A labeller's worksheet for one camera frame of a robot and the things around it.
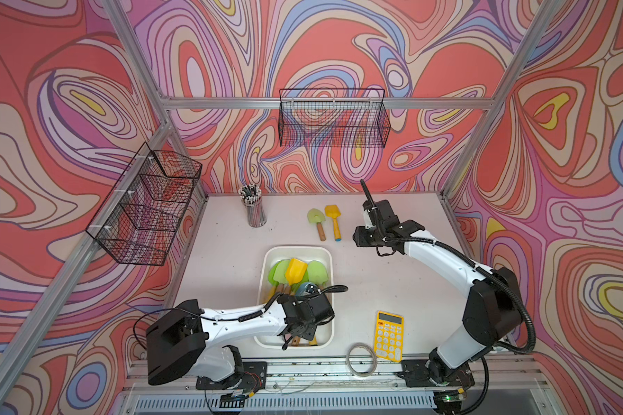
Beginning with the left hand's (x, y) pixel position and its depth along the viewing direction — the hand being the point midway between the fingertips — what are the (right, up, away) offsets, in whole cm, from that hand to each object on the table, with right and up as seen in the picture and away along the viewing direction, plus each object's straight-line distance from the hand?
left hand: (310, 330), depth 80 cm
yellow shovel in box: (-6, +16, +13) cm, 21 cm away
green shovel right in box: (+2, +15, +14) cm, 21 cm away
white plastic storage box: (-15, +22, +12) cm, 29 cm away
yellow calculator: (+24, -2, -1) cm, 24 cm away
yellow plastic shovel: (+10, +38, +32) cm, 50 cm away
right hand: (+17, +27, +8) cm, 33 cm away
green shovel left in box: (-12, +14, +12) cm, 22 cm away
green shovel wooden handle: (+2, +36, +31) cm, 48 cm away
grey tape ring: (+19, -7, -5) cm, 21 cm away
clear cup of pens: (-23, +44, +15) cm, 52 cm away
